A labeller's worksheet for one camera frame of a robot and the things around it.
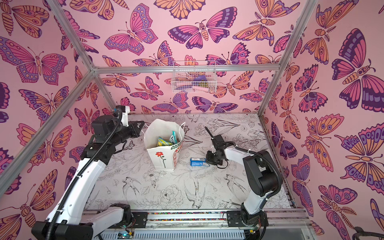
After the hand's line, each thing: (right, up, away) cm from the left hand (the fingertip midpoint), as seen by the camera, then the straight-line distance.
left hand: (144, 120), depth 71 cm
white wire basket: (+23, +29, +24) cm, 45 cm away
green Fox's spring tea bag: (+6, -12, +11) cm, 17 cm away
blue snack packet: (+26, -25, +22) cm, 42 cm away
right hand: (+32, -24, +23) cm, 45 cm away
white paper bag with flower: (+8, -19, +8) cm, 22 cm away
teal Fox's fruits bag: (+11, -9, +15) cm, 21 cm away
